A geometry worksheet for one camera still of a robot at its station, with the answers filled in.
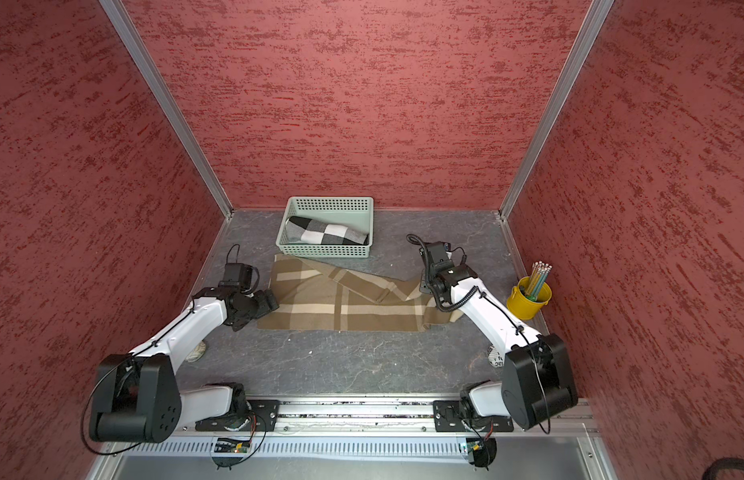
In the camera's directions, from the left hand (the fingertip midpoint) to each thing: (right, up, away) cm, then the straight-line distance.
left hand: (263, 316), depth 88 cm
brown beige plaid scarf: (+22, +4, +7) cm, 24 cm away
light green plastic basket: (+25, +34, +31) cm, 52 cm away
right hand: (+51, +9, -1) cm, 52 cm away
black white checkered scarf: (+9, +26, +19) cm, 34 cm away
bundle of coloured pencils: (+81, +13, -4) cm, 82 cm away
